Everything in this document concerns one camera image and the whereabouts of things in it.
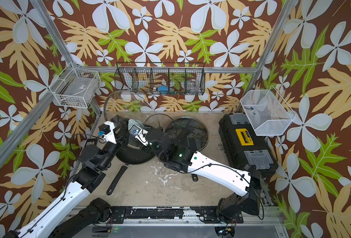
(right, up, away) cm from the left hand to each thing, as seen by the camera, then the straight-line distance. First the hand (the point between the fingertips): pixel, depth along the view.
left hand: (126, 124), depth 65 cm
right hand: (+8, -2, +1) cm, 9 cm away
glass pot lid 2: (+31, -4, +31) cm, 44 cm away
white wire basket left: (-36, +22, +20) cm, 46 cm away
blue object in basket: (+14, +23, +29) cm, 40 cm away
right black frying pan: (+32, -27, +12) cm, 43 cm away
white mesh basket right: (+75, +6, +18) cm, 77 cm away
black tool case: (+59, -14, +14) cm, 62 cm away
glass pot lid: (-12, +16, +55) cm, 59 cm away
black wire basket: (+12, +32, +33) cm, 48 cm away
